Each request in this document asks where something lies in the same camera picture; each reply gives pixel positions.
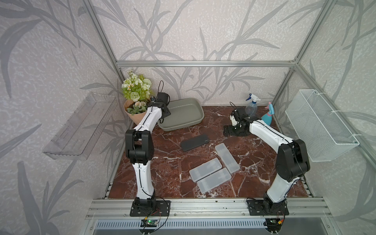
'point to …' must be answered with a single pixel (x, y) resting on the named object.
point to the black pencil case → (195, 142)
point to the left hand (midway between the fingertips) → (161, 113)
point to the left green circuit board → (149, 223)
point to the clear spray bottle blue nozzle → (251, 108)
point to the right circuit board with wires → (273, 224)
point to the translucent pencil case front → (200, 172)
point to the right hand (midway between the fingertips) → (230, 131)
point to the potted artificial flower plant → (136, 89)
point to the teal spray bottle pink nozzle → (268, 118)
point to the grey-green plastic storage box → (184, 112)
